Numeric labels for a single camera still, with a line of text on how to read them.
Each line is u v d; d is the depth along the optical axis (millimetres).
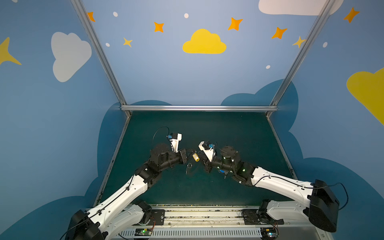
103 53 860
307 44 820
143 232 708
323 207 406
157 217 741
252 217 759
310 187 441
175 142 666
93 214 408
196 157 699
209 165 652
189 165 701
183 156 638
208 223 734
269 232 715
